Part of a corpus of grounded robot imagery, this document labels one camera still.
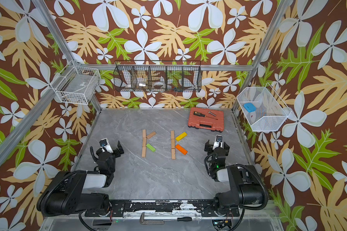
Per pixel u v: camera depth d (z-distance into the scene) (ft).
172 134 3.41
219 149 2.36
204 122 3.47
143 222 2.30
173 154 3.06
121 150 2.71
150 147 3.20
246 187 1.46
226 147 2.67
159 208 2.46
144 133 3.43
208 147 2.72
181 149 3.19
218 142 2.50
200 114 3.54
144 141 3.29
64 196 1.40
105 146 2.46
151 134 3.42
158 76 3.17
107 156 2.23
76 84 2.81
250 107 2.82
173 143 3.23
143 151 3.14
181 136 3.38
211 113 3.61
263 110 2.73
